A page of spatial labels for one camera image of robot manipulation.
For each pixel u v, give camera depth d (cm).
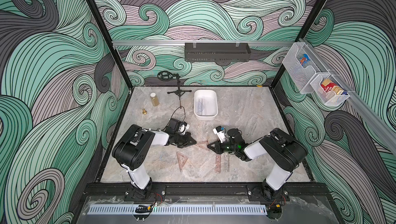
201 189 76
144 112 104
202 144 90
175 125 77
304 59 83
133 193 71
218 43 94
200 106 107
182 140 81
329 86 66
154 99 104
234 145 74
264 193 66
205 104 110
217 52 95
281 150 48
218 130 83
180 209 70
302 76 81
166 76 95
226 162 83
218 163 83
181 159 85
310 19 83
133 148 47
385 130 51
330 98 63
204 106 108
